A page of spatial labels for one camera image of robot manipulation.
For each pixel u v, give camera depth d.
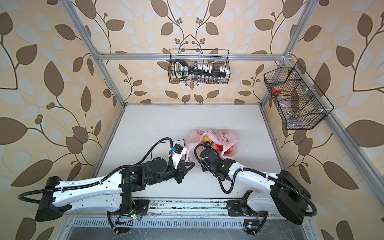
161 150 0.64
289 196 0.41
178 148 0.57
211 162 0.64
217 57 0.91
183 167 0.57
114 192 0.47
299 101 0.74
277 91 0.88
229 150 0.92
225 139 0.77
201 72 0.84
